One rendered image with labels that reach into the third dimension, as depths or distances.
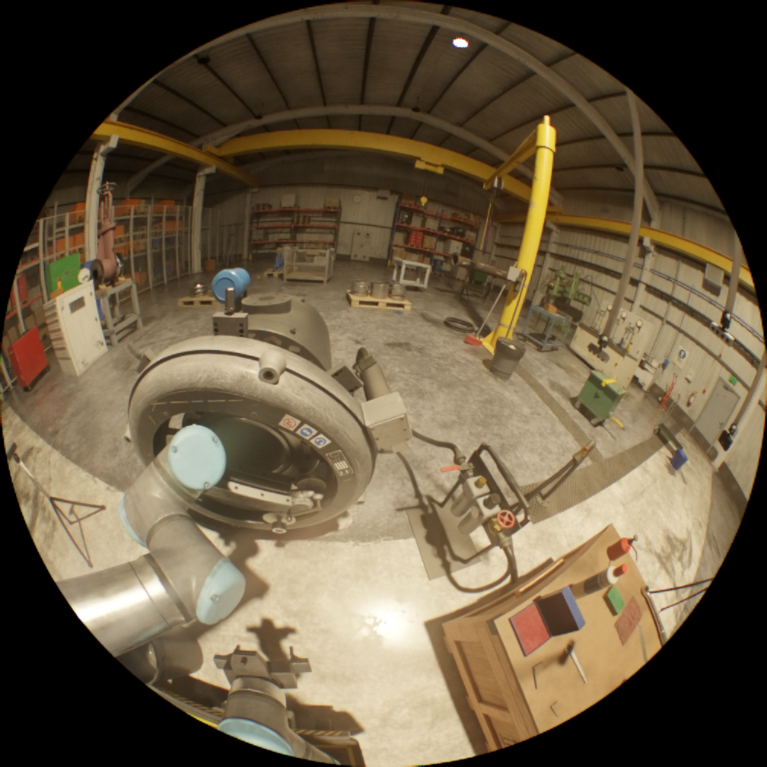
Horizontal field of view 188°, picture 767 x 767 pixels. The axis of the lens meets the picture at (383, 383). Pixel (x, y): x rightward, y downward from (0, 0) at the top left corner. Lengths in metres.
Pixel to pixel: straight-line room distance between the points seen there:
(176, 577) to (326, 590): 0.93
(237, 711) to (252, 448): 0.81
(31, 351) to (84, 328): 1.79
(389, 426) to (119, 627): 0.58
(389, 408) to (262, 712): 0.64
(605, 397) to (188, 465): 3.34
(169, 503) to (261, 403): 0.24
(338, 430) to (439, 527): 0.96
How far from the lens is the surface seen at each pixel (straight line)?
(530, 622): 0.88
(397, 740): 1.38
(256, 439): 0.95
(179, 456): 0.36
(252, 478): 0.74
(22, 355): 5.63
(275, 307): 0.92
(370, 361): 0.54
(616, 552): 1.23
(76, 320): 4.28
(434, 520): 1.33
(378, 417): 0.53
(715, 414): 10.36
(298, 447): 0.71
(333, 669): 1.20
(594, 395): 3.29
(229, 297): 0.51
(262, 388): 0.42
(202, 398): 0.48
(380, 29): 9.13
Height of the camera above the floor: 1.16
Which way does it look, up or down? 33 degrees down
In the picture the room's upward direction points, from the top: 10 degrees clockwise
